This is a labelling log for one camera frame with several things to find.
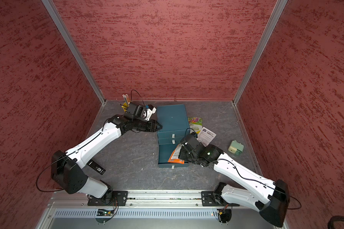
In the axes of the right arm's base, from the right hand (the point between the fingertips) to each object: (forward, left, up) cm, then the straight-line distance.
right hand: (180, 157), depth 75 cm
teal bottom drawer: (+7, +9, -7) cm, 13 cm away
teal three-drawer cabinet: (+20, +3, +6) cm, 21 cm away
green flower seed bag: (+31, -13, -13) cm, 36 cm away
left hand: (+13, +12, +6) cm, 19 cm away
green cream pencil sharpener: (+9, -36, -10) cm, 38 cm away
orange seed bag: (+1, +4, -2) cm, 4 cm away
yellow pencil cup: (+41, +40, -2) cm, 57 cm away
